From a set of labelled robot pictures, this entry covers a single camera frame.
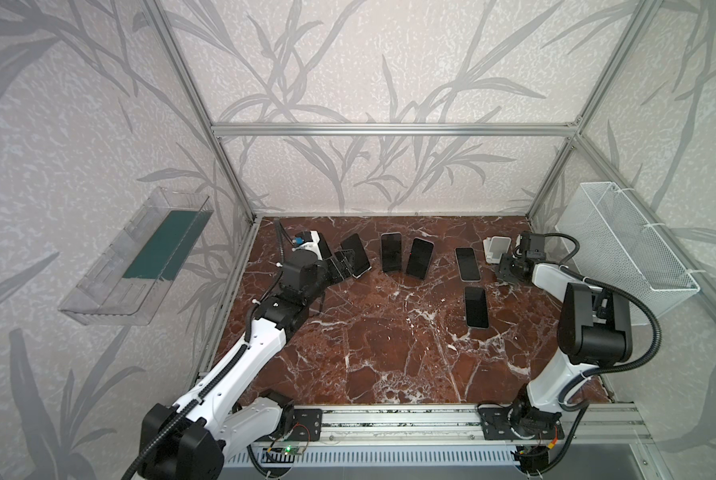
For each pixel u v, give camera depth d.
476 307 0.96
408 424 0.75
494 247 1.03
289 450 0.71
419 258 1.00
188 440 0.37
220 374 0.43
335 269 0.68
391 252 1.01
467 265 1.06
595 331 0.49
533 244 0.77
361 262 1.03
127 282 0.64
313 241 0.69
